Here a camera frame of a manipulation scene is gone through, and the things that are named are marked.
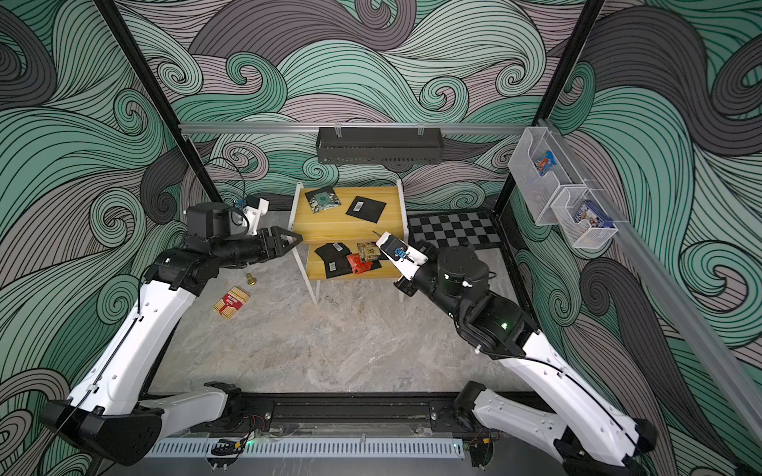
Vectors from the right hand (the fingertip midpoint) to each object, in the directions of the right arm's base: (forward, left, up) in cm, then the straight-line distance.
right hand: (401, 243), depth 60 cm
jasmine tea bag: (+20, +20, -6) cm, 29 cm away
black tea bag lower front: (+12, +17, -23) cm, 31 cm away
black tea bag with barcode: (+17, +8, -7) cm, 20 cm away
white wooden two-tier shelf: (+10, +16, -8) cm, 20 cm away
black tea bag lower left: (+18, +18, -23) cm, 35 cm away
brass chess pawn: (+14, +48, -37) cm, 62 cm away
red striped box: (+6, +52, -37) cm, 64 cm away
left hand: (+6, +24, -4) cm, 25 cm away
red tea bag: (+10, +11, -23) cm, 27 cm away
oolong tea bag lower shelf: (+16, +8, -23) cm, 29 cm away
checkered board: (+35, -32, -36) cm, 60 cm away
